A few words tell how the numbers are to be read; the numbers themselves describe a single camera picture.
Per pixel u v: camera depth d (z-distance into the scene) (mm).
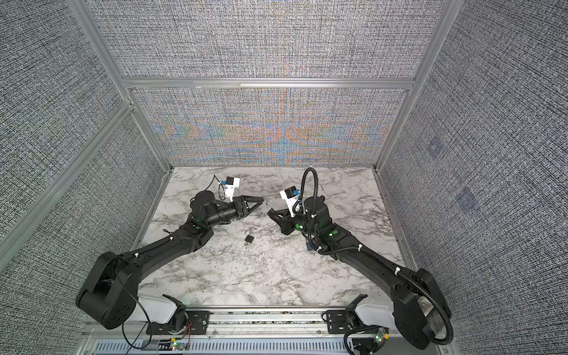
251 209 716
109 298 419
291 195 675
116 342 703
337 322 731
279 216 741
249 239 924
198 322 733
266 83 886
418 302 404
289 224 675
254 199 722
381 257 489
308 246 906
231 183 732
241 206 690
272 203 763
